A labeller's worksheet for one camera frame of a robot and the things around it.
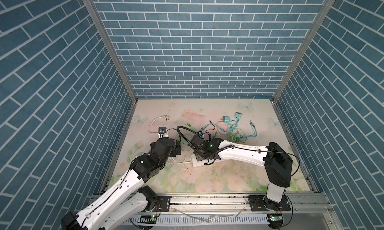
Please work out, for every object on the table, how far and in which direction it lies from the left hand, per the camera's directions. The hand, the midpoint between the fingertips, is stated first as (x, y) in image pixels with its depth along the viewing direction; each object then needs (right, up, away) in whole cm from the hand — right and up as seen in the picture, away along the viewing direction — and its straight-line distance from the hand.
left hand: (172, 142), depth 77 cm
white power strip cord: (-9, +12, +30) cm, 33 cm away
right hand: (+13, -7, +8) cm, 17 cm away
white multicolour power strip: (+12, -14, +7) cm, 20 cm away
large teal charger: (+43, +13, +32) cm, 55 cm away
